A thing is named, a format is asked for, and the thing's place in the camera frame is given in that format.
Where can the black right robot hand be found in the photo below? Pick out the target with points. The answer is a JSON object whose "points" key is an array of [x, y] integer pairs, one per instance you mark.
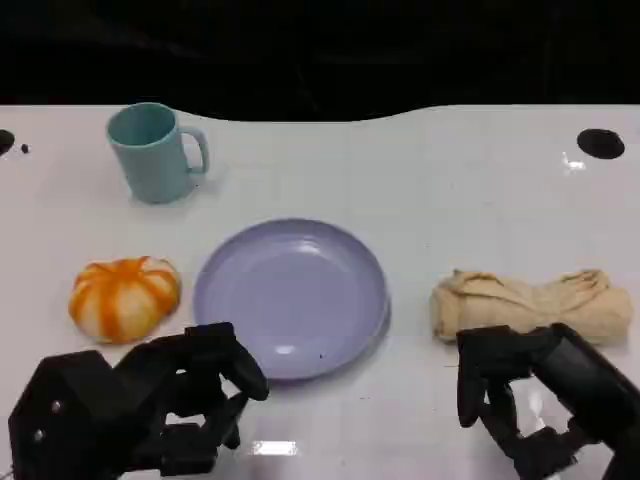
{"points": [[575, 370]]}

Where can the beige towel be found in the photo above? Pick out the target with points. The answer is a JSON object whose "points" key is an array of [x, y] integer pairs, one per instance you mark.
{"points": [[525, 305]]}

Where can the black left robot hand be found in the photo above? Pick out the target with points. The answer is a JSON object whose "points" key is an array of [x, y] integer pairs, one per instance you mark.
{"points": [[85, 400]]}

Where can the lilac plate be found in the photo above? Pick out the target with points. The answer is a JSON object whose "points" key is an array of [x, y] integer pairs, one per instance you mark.
{"points": [[290, 295]]}

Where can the orange and white bread roll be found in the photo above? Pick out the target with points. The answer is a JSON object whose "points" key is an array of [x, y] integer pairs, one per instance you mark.
{"points": [[122, 300]]}

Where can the large black table grommet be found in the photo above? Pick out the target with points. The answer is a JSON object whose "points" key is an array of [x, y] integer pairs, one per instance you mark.
{"points": [[600, 143]]}

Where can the pale green mug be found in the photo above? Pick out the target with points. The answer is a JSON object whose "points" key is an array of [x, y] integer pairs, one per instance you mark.
{"points": [[155, 170]]}

